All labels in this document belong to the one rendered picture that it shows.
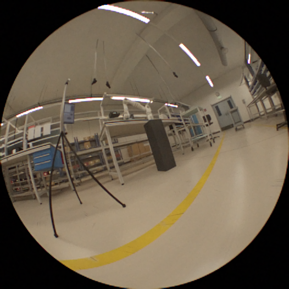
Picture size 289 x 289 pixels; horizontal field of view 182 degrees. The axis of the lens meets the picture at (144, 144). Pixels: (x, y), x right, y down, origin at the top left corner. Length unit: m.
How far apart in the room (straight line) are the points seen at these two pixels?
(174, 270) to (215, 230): 0.22
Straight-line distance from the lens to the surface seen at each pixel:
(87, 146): 5.21
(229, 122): 7.50
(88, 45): 3.60
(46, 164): 1.73
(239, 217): 0.51
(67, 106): 2.40
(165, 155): 1.44
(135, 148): 5.27
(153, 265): 0.43
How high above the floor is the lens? 0.39
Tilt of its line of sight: 4 degrees up
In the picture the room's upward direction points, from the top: 17 degrees counter-clockwise
